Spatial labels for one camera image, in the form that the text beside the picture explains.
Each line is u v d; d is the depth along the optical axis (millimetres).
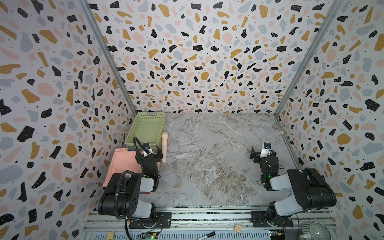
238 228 716
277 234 716
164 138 1030
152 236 705
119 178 427
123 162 832
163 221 735
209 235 700
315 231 714
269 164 696
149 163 684
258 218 740
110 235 689
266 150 786
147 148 751
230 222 733
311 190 456
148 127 1165
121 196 433
